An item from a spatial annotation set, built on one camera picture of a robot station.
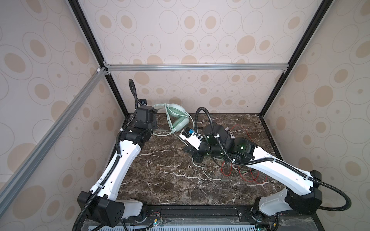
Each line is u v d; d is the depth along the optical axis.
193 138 0.52
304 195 0.41
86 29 0.75
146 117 0.52
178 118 0.72
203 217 0.73
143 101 0.60
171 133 0.73
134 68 0.90
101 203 0.37
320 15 0.70
